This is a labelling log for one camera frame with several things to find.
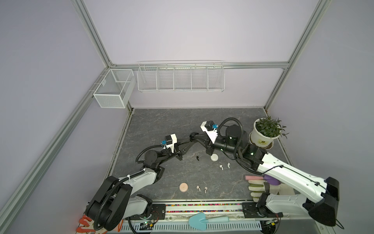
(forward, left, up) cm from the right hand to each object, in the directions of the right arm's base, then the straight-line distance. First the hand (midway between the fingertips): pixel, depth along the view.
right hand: (195, 137), depth 65 cm
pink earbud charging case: (-13, +7, -31) cm, 34 cm away
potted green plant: (+15, -42, -16) cm, 47 cm away
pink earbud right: (-13, -5, -31) cm, 35 cm away
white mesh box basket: (+48, +59, -10) cm, 76 cm away
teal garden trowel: (-28, -1, -31) cm, 42 cm away
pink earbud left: (-12, -1, -31) cm, 34 cm away
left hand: (0, +1, -4) cm, 4 cm away
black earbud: (+6, -1, -32) cm, 33 cm away
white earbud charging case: (+5, -12, -30) cm, 32 cm away
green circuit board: (-30, +25, -34) cm, 52 cm away
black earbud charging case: (0, +2, +1) cm, 2 cm away
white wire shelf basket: (+50, +9, -1) cm, 51 cm away
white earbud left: (0, -15, -32) cm, 35 cm away
